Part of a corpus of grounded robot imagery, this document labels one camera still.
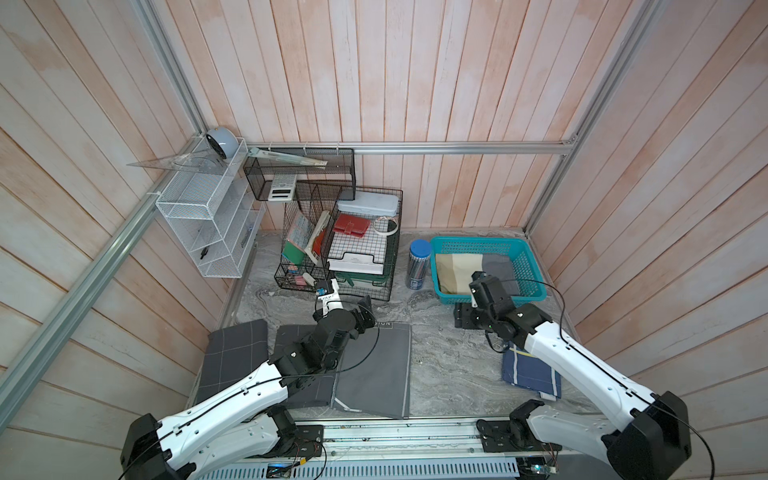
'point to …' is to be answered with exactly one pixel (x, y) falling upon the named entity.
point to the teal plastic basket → (530, 279)
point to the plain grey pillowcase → (374, 373)
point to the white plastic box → (370, 203)
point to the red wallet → (352, 225)
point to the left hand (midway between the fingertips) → (355, 305)
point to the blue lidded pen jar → (418, 264)
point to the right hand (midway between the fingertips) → (462, 310)
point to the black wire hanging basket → (335, 181)
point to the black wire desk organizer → (352, 241)
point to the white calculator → (282, 187)
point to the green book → (293, 253)
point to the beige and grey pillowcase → (454, 271)
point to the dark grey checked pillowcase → (316, 393)
